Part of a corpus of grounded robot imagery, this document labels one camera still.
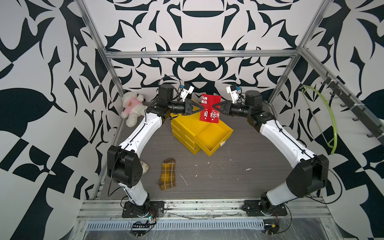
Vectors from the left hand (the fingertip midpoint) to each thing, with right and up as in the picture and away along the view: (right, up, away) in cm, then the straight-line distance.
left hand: (203, 106), depth 72 cm
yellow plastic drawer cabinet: (-5, -13, +5) cm, 15 cm away
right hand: (+5, +1, +2) cm, 5 cm away
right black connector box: (+31, -56, -2) cm, 64 cm away
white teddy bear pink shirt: (-48, +5, +35) cm, 59 cm away
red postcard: (+3, -3, +1) cm, 5 cm away
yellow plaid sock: (-19, -37, +12) cm, 43 cm away
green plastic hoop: (+61, 0, 0) cm, 61 cm away
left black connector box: (-30, -57, -2) cm, 65 cm away
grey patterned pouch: (-32, -33, +12) cm, 47 cm away
